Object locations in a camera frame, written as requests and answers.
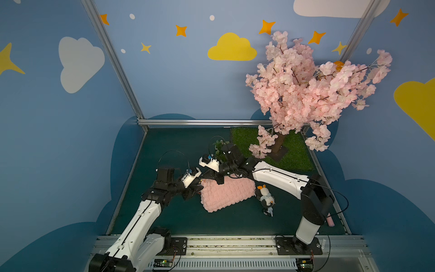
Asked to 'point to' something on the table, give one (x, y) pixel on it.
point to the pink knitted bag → (216, 196)
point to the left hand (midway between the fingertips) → (198, 180)
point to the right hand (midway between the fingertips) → (205, 173)
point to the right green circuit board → (305, 264)
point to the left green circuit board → (163, 263)
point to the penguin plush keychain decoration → (267, 199)
